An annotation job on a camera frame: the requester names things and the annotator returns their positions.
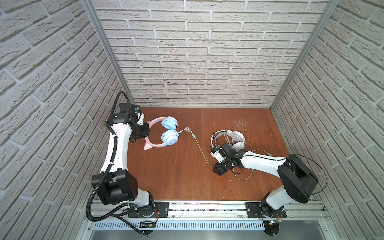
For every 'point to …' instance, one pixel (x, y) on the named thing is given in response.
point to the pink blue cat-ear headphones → (170, 136)
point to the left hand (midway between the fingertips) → (147, 131)
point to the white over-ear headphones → (238, 140)
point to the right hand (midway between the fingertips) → (217, 168)
